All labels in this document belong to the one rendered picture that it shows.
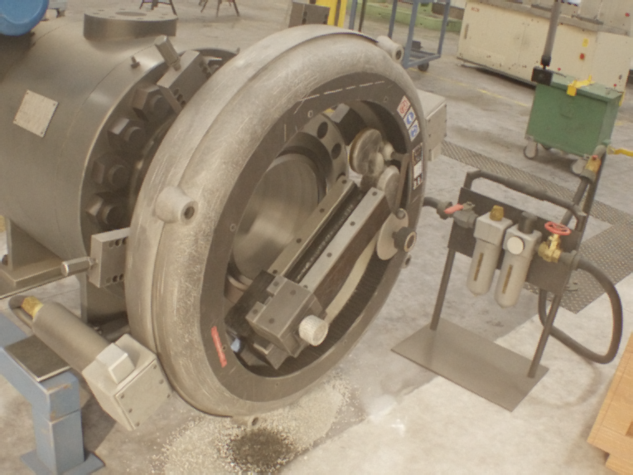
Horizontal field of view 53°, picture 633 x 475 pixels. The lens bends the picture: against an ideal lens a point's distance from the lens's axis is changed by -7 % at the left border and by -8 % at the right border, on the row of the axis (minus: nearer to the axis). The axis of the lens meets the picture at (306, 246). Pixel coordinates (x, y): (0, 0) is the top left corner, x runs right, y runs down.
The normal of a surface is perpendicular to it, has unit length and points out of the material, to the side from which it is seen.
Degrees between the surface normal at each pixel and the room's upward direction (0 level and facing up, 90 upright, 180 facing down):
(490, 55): 90
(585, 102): 90
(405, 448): 0
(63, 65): 38
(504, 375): 0
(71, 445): 90
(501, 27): 90
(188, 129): 51
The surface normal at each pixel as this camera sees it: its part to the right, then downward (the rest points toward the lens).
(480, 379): 0.13, -0.90
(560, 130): -0.57, 0.28
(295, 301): -0.28, -0.55
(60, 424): 0.77, 0.36
